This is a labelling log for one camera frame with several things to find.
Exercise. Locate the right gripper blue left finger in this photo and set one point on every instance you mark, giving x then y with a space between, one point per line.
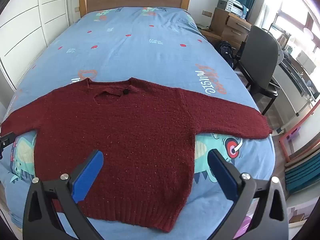
41 221

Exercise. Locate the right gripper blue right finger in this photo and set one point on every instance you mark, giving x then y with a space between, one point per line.
269 220

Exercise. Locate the dark red knit sweater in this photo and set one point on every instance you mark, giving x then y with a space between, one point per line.
146 133

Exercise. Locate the white wardrobe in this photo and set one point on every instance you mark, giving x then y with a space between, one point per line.
28 27

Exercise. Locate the white desk by window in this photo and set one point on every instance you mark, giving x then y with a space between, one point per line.
302 93

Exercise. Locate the dark grey chair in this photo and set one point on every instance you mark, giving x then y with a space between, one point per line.
257 59

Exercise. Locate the black backpack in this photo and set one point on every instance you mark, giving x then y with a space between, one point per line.
225 50

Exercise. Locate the blue cartoon print bedsheet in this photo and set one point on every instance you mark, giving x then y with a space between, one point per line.
161 45

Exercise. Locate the wooden drawer cabinet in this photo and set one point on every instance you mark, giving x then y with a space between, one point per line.
226 26

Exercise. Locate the grey printer on cabinet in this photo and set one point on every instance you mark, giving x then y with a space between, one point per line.
233 6

